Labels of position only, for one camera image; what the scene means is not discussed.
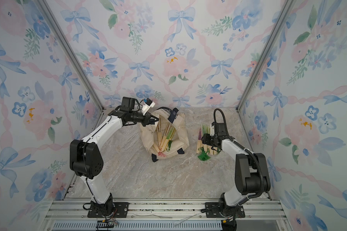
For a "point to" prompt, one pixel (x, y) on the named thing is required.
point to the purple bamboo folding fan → (200, 144)
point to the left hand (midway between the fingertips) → (158, 118)
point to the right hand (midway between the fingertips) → (207, 138)
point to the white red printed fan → (161, 134)
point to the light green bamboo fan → (204, 155)
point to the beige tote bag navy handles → (180, 140)
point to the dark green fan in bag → (167, 142)
